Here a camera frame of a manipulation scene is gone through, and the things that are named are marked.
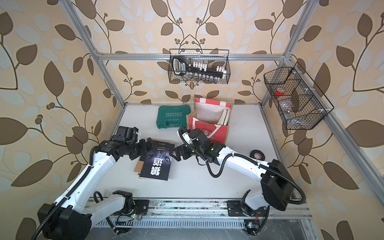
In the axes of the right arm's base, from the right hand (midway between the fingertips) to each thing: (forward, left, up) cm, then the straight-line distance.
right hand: (176, 150), depth 77 cm
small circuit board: (-32, -36, -18) cm, 51 cm away
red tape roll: (+25, -57, +16) cm, 64 cm away
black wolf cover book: (-5, +11, -6) cm, 13 cm away
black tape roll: (+3, -48, -15) cm, 51 cm away
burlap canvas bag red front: (+29, -22, -9) cm, 37 cm away
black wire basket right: (+15, -64, +17) cm, 68 cm away
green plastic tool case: (+34, +8, -12) cm, 37 cm away
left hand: (+2, +15, 0) cm, 15 cm away
